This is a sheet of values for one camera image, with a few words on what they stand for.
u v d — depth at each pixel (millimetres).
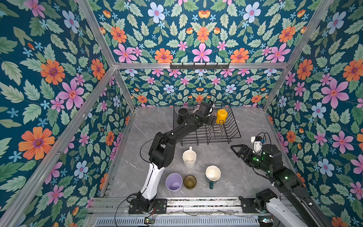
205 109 732
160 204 738
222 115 1005
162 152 547
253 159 614
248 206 729
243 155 623
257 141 660
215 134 1030
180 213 719
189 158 884
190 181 802
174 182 815
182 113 1001
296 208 472
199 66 916
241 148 633
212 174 815
